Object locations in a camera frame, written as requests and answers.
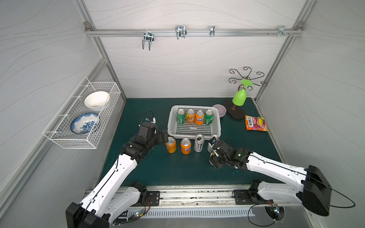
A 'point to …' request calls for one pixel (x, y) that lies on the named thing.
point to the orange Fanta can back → (199, 117)
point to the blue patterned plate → (84, 123)
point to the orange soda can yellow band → (171, 145)
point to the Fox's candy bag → (256, 123)
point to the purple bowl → (221, 109)
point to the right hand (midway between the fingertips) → (215, 155)
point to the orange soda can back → (190, 115)
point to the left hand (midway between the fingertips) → (160, 133)
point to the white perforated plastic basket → (186, 122)
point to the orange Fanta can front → (186, 146)
